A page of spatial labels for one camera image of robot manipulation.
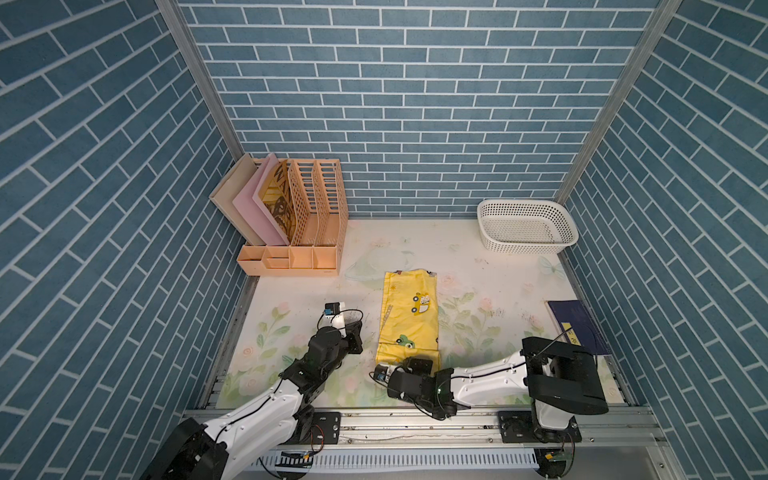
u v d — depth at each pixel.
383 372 0.72
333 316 0.73
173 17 0.71
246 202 0.89
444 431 0.74
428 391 0.62
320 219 1.18
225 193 0.88
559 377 0.48
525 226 1.20
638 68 0.79
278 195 0.99
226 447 0.44
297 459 0.72
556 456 0.71
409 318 0.93
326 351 0.63
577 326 0.91
